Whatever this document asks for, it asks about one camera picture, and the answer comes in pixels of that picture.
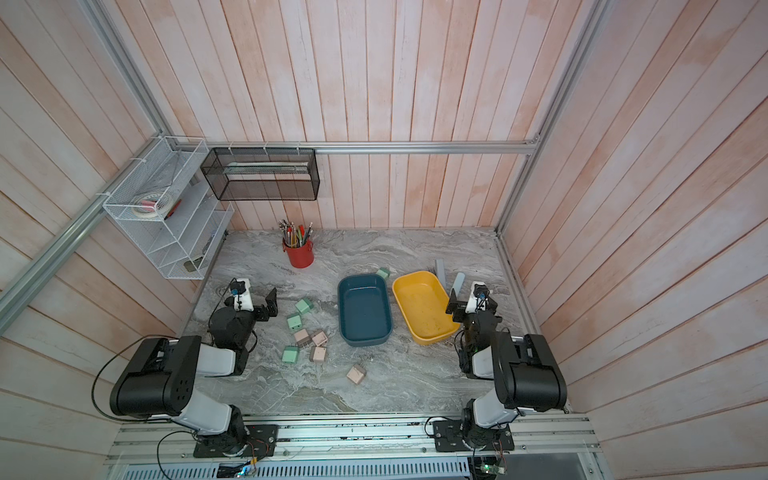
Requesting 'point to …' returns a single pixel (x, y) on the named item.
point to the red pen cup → (302, 256)
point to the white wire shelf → (183, 242)
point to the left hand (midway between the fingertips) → (263, 290)
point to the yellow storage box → (423, 300)
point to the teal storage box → (364, 304)
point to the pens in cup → (295, 235)
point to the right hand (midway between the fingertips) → (469, 288)
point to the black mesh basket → (263, 174)
